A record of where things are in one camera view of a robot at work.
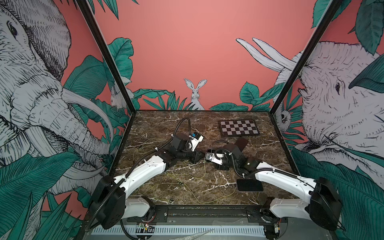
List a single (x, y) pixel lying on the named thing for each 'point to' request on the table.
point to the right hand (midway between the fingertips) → (214, 152)
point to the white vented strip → (182, 230)
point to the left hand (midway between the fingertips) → (205, 153)
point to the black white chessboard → (239, 127)
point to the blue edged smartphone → (242, 142)
